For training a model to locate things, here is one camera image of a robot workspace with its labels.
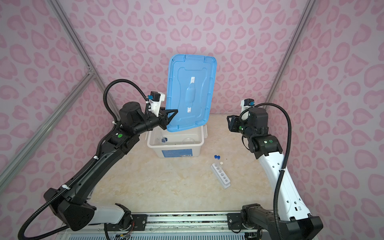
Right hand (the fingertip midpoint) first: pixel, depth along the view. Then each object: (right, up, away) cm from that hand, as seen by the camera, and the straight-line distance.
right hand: (231, 116), depth 69 cm
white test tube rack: (-1, -34, +14) cm, 37 cm away
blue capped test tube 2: (-4, -21, +11) cm, 24 cm away
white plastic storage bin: (-29, -16, +13) cm, 35 cm away
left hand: (-25, +3, -5) cm, 25 cm away
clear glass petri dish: (-22, -15, +34) cm, 43 cm away
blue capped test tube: (-6, -21, +11) cm, 24 cm away
